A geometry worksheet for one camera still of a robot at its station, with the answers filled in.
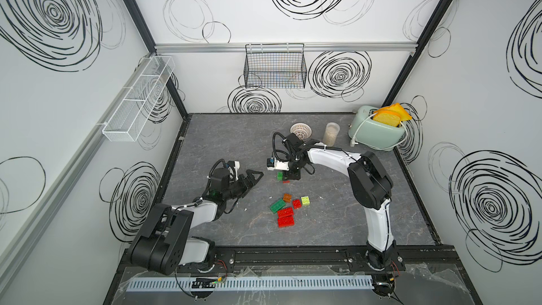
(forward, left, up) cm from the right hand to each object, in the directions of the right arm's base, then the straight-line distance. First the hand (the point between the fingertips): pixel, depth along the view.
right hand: (286, 172), depth 95 cm
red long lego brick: (-19, 0, -1) cm, 19 cm away
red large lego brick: (-22, 0, 0) cm, 22 cm away
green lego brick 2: (-16, +4, 0) cm, 16 cm away
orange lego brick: (-12, 0, 0) cm, 12 cm away
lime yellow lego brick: (-13, -8, 0) cm, 15 cm away
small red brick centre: (-14, -4, -1) cm, 15 cm away
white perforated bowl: (+26, -8, 0) cm, 27 cm away
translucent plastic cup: (+18, -21, +8) cm, 29 cm away
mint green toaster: (+16, -37, +10) cm, 41 cm away
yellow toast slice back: (+22, -48, +21) cm, 56 cm away
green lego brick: (-4, +3, +4) cm, 7 cm away
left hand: (-7, +12, +6) cm, 15 cm away
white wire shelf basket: (+1, +56, +32) cm, 65 cm away
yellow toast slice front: (+19, -44, +18) cm, 50 cm away
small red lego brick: (-4, 0, -1) cm, 4 cm away
